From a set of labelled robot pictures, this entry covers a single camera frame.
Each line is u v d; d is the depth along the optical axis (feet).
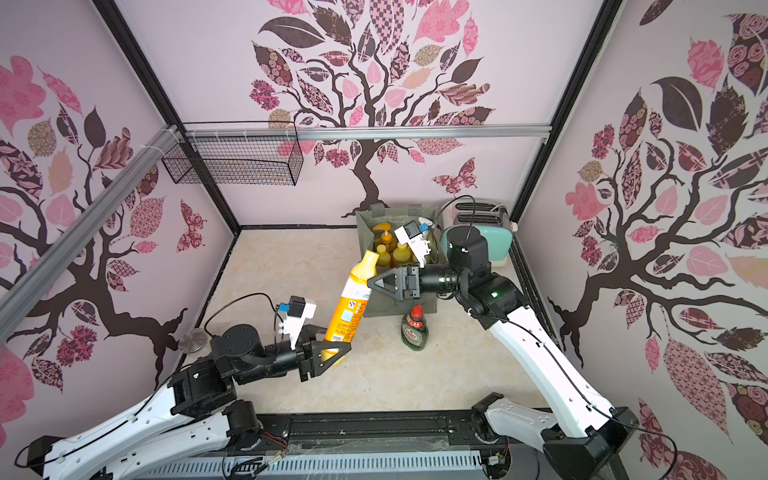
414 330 2.61
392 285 1.67
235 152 3.10
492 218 3.29
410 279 1.69
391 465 2.29
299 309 1.73
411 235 1.80
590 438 1.20
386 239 2.92
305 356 1.67
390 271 1.71
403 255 2.80
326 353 1.81
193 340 2.45
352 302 1.78
